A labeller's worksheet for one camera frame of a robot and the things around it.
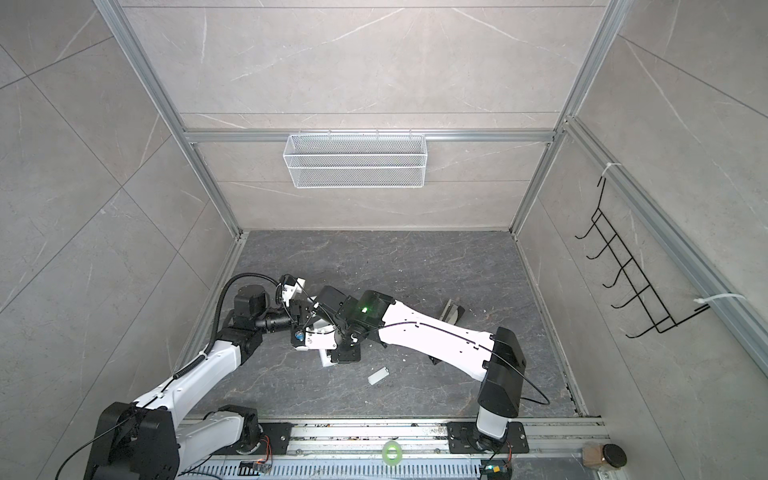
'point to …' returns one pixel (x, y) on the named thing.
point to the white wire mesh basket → (354, 161)
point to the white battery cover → (383, 372)
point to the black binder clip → (434, 360)
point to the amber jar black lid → (602, 454)
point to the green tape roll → (392, 453)
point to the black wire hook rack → (653, 308)
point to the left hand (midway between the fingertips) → (329, 309)
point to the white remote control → (326, 359)
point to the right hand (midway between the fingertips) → (336, 341)
